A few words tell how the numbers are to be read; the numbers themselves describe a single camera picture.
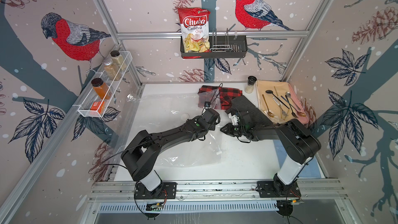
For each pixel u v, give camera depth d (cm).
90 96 69
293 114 101
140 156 44
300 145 49
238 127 83
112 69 75
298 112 103
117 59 80
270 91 114
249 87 112
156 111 105
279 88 117
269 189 73
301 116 100
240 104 105
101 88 66
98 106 66
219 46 95
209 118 65
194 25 81
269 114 101
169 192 73
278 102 107
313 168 79
